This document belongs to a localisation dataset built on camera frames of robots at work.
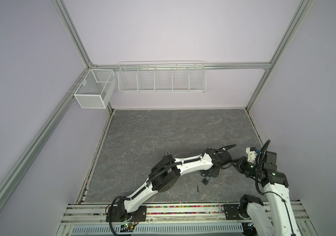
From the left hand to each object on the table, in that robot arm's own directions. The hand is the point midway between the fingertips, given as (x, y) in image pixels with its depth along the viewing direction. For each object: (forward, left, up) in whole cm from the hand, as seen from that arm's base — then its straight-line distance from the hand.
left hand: (210, 175), depth 85 cm
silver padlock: (+17, +26, -2) cm, 31 cm away
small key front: (-7, +9, -1) cm, 11 cm away
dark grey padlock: (-2, +3, -1) cm, 4 cm away
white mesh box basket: (+60, +74, +20) cm, 97 cm away
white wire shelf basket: (+59, +26, +29) cm, 70 cm away
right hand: (+2, -10, +11) cm, 15 cm away
